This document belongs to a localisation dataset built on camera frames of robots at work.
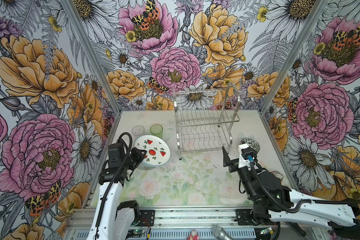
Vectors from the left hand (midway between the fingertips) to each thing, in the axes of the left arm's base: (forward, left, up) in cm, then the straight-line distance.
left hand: (147, 156), depth 78 cm
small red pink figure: (-33, -23, -13) cm, 42 cm away
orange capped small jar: (-9, -67, -5) cm, 68 cm away
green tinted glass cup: (+26, -1, -11) cm, 28 cm away
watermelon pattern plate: (+4, -5, -3) cm, 7 cm away
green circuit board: (-30, +4, -17) cm, 35 cm away
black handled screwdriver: (-31, -72, -14) cm, 79 cm away
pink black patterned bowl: (+14, -62, -11) cm, 65 cm away
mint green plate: (-6, +1, +1) cm, 6 cm away
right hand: (-5, -39, +15) cm, 42 cm away
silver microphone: (-32, -35, -12) cm, 49 cm away
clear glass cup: (+26, +12, -11) cm, 30 cm away
